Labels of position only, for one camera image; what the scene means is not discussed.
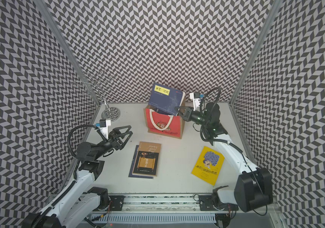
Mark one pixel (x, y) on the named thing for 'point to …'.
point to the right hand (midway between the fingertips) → (175, 111)
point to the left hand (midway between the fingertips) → (132, 131)
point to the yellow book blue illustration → (208, 165)
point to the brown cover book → (147, 159)
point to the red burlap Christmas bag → (159, 122)
